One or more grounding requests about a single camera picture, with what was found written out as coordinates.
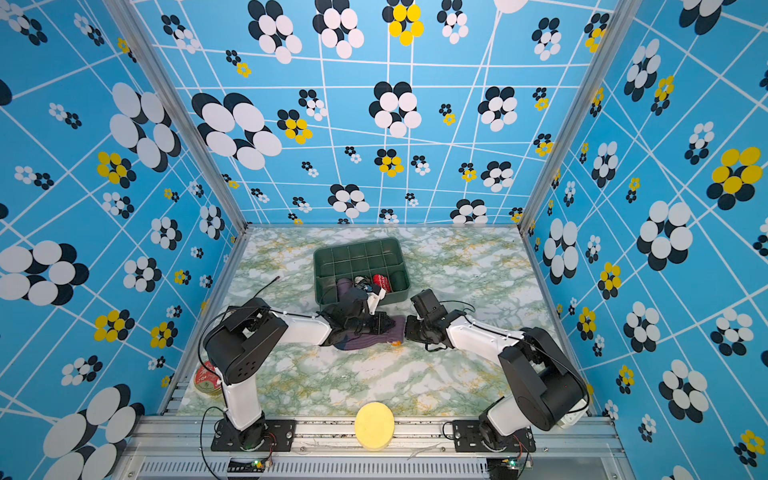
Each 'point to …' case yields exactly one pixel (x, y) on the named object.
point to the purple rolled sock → (344, 285)
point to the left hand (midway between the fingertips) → (398, 324)
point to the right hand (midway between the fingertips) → (409, 331)
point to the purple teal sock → (352, 341)
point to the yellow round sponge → (374, 426)
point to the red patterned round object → (207, 379)
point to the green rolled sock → (399, 281)
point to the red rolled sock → (383, 281)
